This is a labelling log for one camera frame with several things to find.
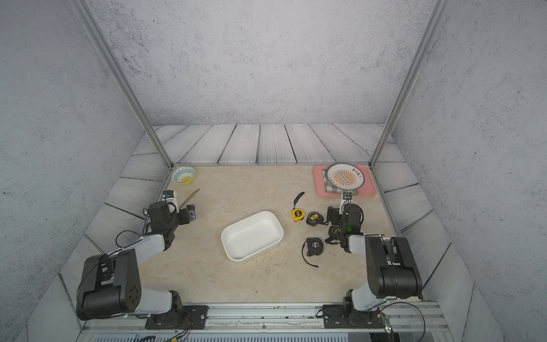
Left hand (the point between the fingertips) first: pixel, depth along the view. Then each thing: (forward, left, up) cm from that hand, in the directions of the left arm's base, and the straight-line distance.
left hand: (187, 206), depth 92 cm
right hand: (-1, -68, -1) cm, 68 cm away
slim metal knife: (+12, +5, -10) cm, 17 cm away
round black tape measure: (-11, -63, -7) cm, 64 cm away
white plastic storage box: (-11, -28, -9) cm, 31 cm away
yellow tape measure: (0, -48, -8) cm, 49 cm away
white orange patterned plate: (+23, -75, -8) cm, 79 cm away
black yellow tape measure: (-4, -56, -7) cm, 56 cm away
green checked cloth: (+14, -66, -7) cm, 68 cm away
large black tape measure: (-17, -54, -6) cm, 57 cm away
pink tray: (+16, -86, -9) cm, 88 cm away
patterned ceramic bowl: (+25, +11, -7) cm, 29 cm away
